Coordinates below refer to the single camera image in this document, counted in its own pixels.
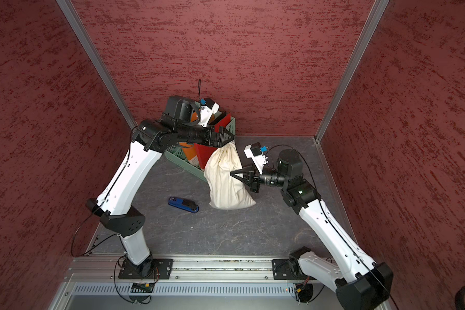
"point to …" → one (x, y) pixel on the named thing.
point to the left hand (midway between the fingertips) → (222, 139)
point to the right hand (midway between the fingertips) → (231, 177)
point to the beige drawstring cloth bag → (227, 192)
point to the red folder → (204, 152)
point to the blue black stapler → (184, 204)
